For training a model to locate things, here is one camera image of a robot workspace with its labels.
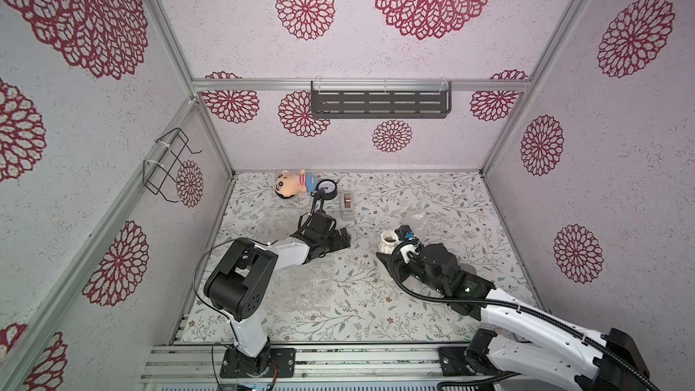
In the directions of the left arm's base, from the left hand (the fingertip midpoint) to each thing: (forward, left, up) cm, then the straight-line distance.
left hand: (342, 241), depth 96 cm
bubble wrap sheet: (-17, +12, 0) cm, 21 cm away
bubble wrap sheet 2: (+7, -28, +4) cm, 29 cm away
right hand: (-11, -12, +18) cm, 24 cm away
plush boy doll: (+22, +22, +5) cm, 31 cm away
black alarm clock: (+25, +5, -1) cm, 26 cm away
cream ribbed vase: (-13, -12, +24) cm, 30 cm away
